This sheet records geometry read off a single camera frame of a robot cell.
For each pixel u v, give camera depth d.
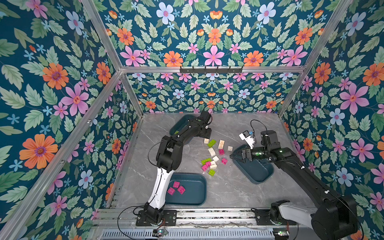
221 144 1.01
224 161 0.92
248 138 0.70
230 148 0.99
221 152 0.96
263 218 0.73
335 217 0.39
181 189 0.81
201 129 0.75
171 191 0.80
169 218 0.73
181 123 1.07
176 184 0.82
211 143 1.01
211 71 0.92
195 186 0.84
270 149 0.62
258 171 0.90
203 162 0.93
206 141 1.01
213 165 0.90
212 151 0.96
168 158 0.59
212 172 0.88
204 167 0.89
